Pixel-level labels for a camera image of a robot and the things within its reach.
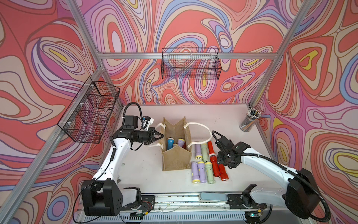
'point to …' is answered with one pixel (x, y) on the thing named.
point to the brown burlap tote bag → (177, 157)
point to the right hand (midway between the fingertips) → (223, 165)
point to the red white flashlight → (211, 150)
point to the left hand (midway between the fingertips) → (164, 136)
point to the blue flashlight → (170, 141)
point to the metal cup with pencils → (248, 122)
